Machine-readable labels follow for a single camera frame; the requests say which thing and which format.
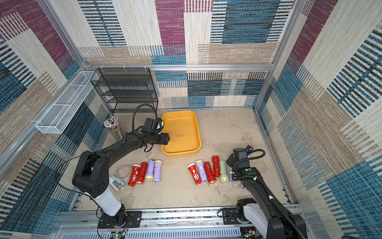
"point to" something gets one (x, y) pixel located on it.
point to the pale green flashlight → (224, 178)
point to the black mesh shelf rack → (127, 89)
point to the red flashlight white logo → (192, 168)
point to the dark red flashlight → (216, 165)
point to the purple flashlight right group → (201, 167)
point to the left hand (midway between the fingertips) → (165, 137)
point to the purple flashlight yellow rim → (149, 175)
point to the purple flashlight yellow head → (157, 171)
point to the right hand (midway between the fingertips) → (235, 161)
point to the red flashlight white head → (134, 175)
